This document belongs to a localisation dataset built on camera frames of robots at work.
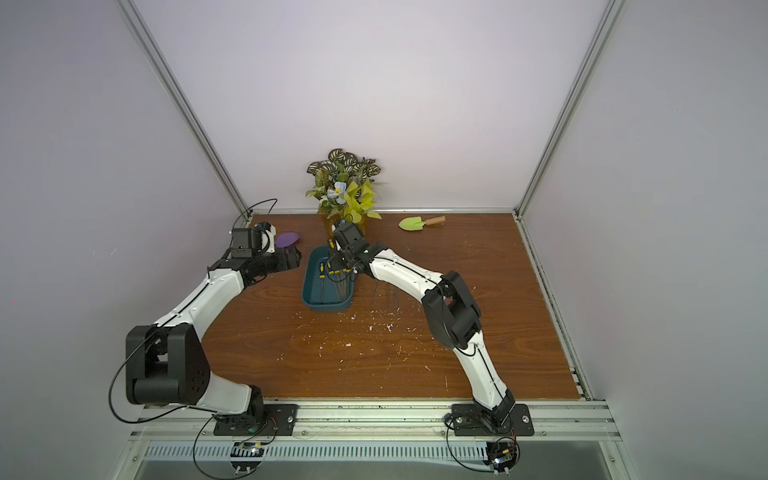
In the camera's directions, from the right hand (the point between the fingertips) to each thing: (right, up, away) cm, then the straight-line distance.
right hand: (335, 249), depth 91 cm
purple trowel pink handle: (-22, +3, +20) cm, 30 cm away
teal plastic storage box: (-5, -14, +7) cm, 16 cm away
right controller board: (+44, -49, -21) cm, 69 cm away
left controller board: (-18, -51, -19) cm, 57 cm away
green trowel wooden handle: (+27, +9, +27) cm, 39 cm away
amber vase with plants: (+2, +19, 0) cm, 19 cm away
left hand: (-14, -1, -1) cm, 14 cm away
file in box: (-6, -10, +9) cm, 15 cm away
